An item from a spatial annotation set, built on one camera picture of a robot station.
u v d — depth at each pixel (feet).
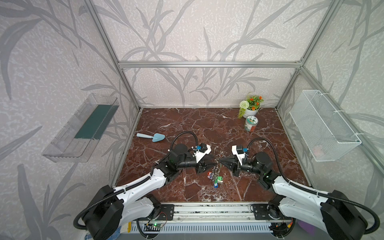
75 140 2.09
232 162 2.19
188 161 2.14
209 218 2.41
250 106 3.42
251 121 3.34
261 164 1.97
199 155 2.09
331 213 1.33
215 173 2.77
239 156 2.11
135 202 1.89
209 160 2.21
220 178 2.77
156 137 3.34
